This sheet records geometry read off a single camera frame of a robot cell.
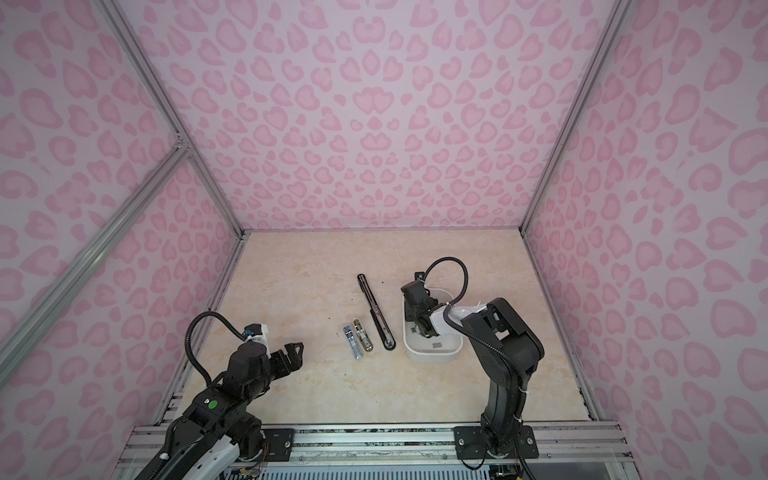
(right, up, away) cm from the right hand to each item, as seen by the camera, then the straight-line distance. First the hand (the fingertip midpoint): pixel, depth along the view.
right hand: (418, 303), depth 99 cm
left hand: (-35, -9, -18) cm, 41 cm away
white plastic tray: (+8, -9, -12) cm, 17 cm away
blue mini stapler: (-20, -10, -8) cm, 24 cm away
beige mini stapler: (-17, -9, -8) cm, 21 cm away
